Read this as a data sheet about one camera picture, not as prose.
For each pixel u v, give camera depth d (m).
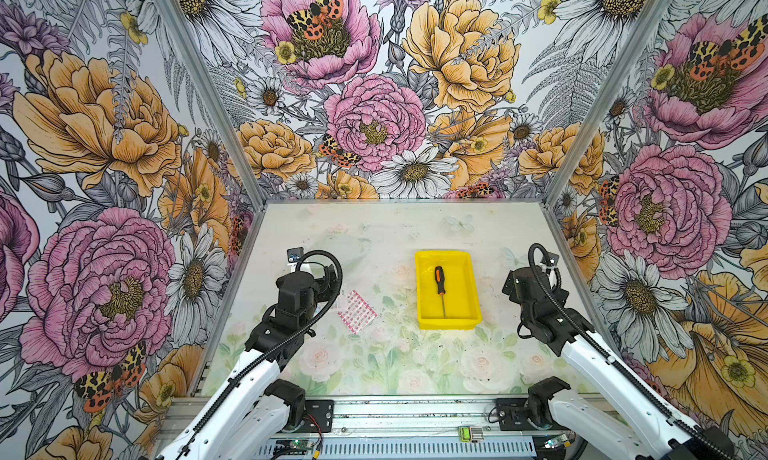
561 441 0.71
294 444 0.71
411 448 0.65
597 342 0.50
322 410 0.75
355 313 0.92
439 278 0.97
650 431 0.42
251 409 0.49
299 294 0.57
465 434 0.70
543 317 0.58
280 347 0.51
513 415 0.74
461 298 0.98
